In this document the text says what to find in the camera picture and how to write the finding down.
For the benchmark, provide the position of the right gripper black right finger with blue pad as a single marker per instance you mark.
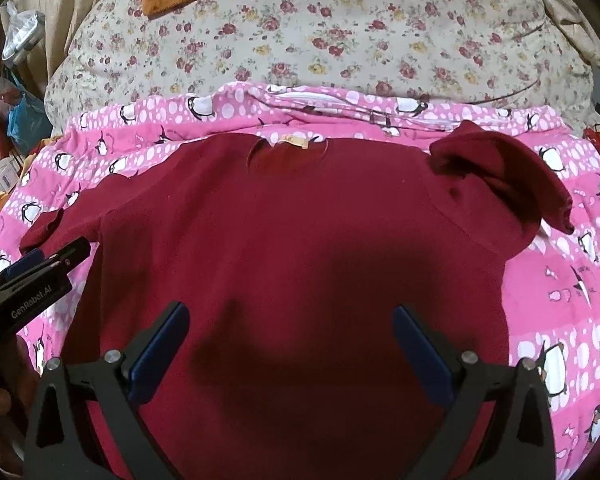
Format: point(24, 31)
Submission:
point(519, 440)

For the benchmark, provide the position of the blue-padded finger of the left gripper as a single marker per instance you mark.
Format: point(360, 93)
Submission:
point(24, 264)

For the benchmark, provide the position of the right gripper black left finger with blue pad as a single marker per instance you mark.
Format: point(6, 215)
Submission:
point(62, 442)

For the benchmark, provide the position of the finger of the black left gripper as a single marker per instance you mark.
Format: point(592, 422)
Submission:
point(63, 261)

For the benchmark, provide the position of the dark red sweater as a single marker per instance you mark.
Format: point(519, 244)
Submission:
point(291, 262)

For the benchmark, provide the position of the person's left hand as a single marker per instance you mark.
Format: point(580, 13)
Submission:
point(23, 381)

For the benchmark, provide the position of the pink penguin blanket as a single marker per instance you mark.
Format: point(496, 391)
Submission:
point(551, 291)

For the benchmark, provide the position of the blue plastic bag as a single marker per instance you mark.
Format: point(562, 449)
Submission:
point(28, 124)

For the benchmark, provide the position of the clear plastic bag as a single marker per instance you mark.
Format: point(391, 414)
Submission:
point(25, 29)

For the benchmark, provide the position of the beige curtain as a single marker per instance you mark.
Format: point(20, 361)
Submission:
point(61, 21)

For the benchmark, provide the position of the floral quilt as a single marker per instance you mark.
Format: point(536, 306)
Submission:
point(516, 53)

